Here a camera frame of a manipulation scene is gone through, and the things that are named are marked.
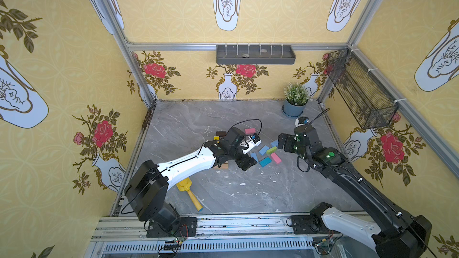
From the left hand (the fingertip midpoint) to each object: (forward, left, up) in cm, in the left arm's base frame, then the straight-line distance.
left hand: (253, 156), depth 82 cm
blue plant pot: (+33, -28, -6) cm, 44 cm away
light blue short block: (+8, -8, -10) cm, 15 cm away
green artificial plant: (+35, -28, +5) cm, 45 cm away
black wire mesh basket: (+19, -55, +15) cm, 60 cm away
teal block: (+3, -8, -12) cm, 14 cm away
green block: (+8, -12, -10) cm, 17 cm away
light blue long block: (+6, -2, -12) cm, 13 cm away
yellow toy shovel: (-9, +31, -10) cm, 34 cm away
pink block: (+24, -3, -15) cm, 29 cm away
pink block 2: (+4, -14, -11) cm, 18 cm away
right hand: (+4, -14, +8) cm, 17 cm away
